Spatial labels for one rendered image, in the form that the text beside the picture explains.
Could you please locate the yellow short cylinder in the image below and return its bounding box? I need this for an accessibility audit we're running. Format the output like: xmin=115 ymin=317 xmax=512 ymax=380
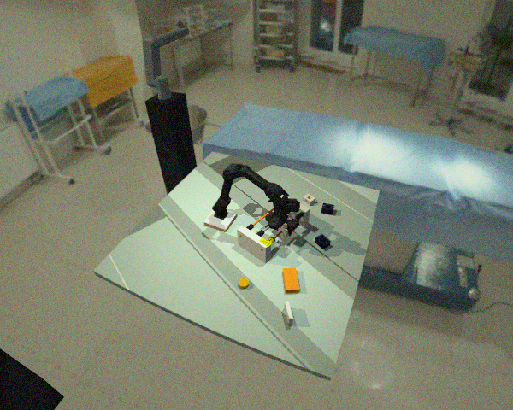
xmin=239 ymin=278 xmax=249 ymax=289

